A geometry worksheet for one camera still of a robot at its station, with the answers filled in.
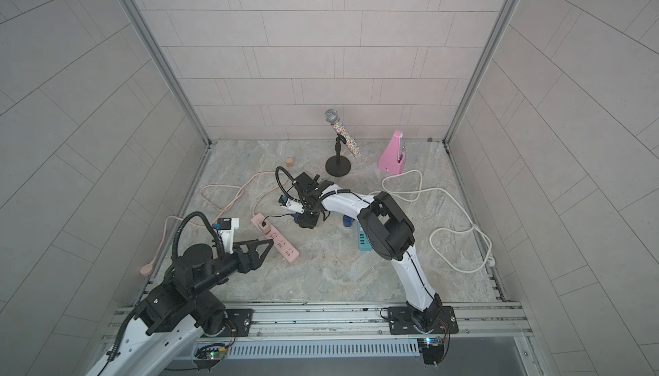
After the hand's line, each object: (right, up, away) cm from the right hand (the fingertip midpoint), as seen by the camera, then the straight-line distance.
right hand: (306, 215), depth 95 cm
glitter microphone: (+10, +35, -8) cm, 38 cm away
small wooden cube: (-9, +20, +13) cm, 25 cm away
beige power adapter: (-12, -1, -12) cm, 17 cm away
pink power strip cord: (-50, -15, -13) cm, 53 cm away
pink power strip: (-4, -10, -13) cm, 17 cm away
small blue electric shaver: (+15, -1, -6) cm, 17 cm away
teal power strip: (+21, -7, -10) cm, 24 cm away
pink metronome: (+34, +21, +7) cm, 41 cm away
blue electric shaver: (-2, +2, -12) cm, 12 cm away
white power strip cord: (+36, +7, +5) cm, 37 cm away
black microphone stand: (+12, +18, +14) cm, 26 cm away
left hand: (-6, -3, -24) cm, 25 cm away
